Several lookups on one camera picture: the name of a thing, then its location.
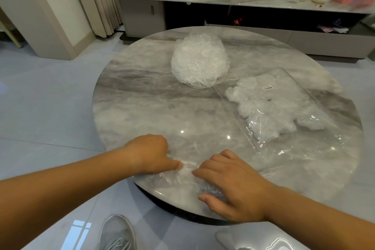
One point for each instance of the light wooden chair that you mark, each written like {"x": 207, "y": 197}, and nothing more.
{"x": 10, "y": 30}

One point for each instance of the person's left hand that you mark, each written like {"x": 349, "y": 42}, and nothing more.
{"x": 149, "y": 154}

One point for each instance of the long grey low cabinet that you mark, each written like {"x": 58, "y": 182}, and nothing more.
{"x": 140, "y": 17}

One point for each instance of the clear bag of caps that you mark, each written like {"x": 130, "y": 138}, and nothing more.
{"x": 269, "y": 106}

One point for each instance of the pile of clear plastic caps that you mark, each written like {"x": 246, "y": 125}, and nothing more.
{"x": 199, "y": 59}

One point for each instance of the clear plastic cover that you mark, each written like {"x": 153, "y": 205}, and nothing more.
{"x": 187, "y": 178}

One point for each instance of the grey sneaker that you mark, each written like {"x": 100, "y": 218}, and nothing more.
{"x": 117, "y": 234}

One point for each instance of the person's right forearm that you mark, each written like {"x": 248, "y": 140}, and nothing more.
{"x": 328, "y": 229}

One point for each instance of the black table base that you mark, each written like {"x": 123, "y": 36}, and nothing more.
{"x": 181, "y": 211}

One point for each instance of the person's right hand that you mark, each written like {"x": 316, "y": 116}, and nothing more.
{"x": 243, "y": 188}

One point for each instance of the clear plastic bag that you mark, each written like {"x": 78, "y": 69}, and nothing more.
{"x": 328, "y": 141}

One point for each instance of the person's left forearm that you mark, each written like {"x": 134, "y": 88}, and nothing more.
{"x": 58, "y": 200}

